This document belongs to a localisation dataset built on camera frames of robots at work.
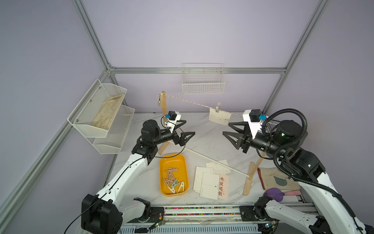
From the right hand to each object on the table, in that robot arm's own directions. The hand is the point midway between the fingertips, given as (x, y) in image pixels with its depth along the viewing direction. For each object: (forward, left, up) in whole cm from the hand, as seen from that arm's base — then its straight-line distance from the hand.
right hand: (227, 131), depth 55 cm
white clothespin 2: (-8, +20, -41) cm, 46 cm away
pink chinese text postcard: (-9, -4, -42) cm, 43 cm away
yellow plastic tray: (-1, +25, -42) cm, 49 cm away
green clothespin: (-6, +24, -40) cm, 47 cm away
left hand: (+10, +15, -10) cm, 21 cm away
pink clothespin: (+2, +27, -41) cm, 49 cm away
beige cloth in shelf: (+24, +61, -12) cm, 66 cm away
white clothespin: (-10, +25, -40) cm, 49 cm away
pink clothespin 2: (-3, +27, -40) cm, 49 cm away
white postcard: (+3, -3, -43) cm, 43 cm away
